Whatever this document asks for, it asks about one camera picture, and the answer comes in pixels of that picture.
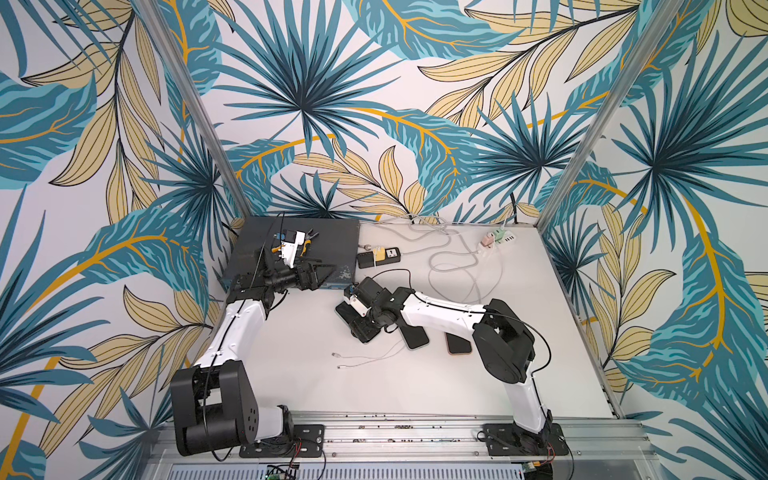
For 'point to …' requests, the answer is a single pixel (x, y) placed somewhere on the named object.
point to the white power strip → (507, 238)
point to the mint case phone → (415, 336)
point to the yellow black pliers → (308, 241)
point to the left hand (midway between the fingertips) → (326, 266)
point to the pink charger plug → (487, 241)
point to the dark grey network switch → (330, 240)
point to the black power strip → (367, 259)
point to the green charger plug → (499, 233)
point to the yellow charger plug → (379, 253)
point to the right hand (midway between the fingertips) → (345, 344)
